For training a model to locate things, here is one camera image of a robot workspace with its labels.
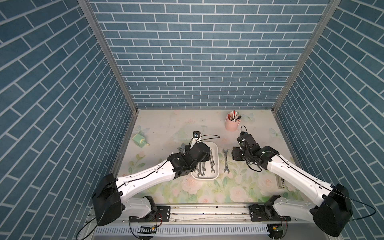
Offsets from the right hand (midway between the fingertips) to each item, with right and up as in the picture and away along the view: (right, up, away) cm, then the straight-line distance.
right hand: (236, 153), depth 82 cm
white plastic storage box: (-15, -12, +6) cm, 20 cm away
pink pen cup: (+2, +18, +17) cm, 25 cm away
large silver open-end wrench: (-3, -4, +13) cm, 14 cm away
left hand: (-17, +3, -5) cm, 17 cm away
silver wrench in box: (-20, -13, +5) cm, 24 cm away
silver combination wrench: (-12, -7, +9) cm, 17 cm away
